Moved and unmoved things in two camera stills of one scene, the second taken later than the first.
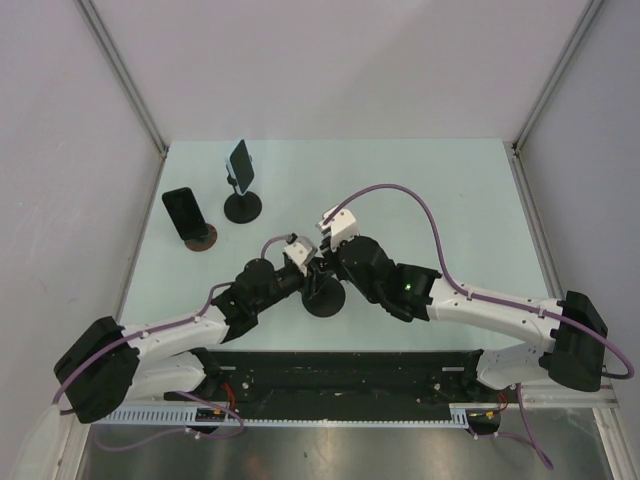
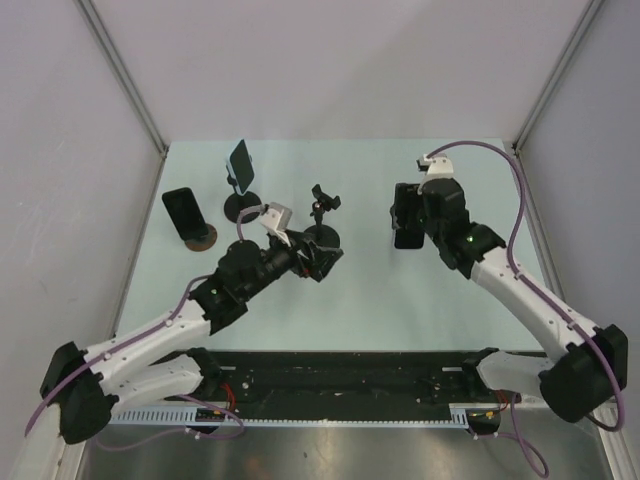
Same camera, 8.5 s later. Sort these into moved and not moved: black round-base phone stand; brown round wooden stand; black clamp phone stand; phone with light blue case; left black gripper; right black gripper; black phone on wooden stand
Moved: left black gripper; right black gripper; black clamp phone stand
Not moved: black phone on wooden stand; brown round wooden stand; black round-base phone stand; phone with light blue case
